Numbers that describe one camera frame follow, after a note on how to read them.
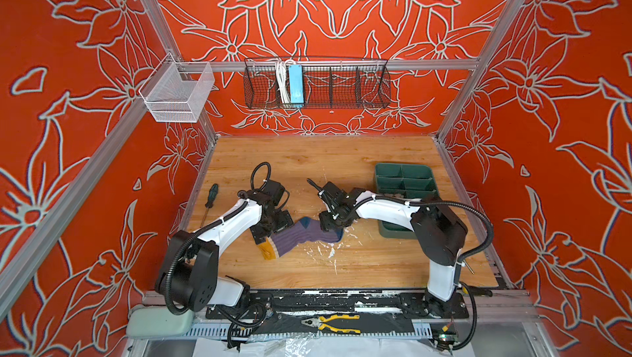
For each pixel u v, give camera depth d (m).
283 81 0.90
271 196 0.70
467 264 0.52
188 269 0.43
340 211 0.68
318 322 0.70
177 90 0.93
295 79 0.90
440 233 0.48
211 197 0.97
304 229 0.88
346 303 0.74
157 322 0.67
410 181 1.01
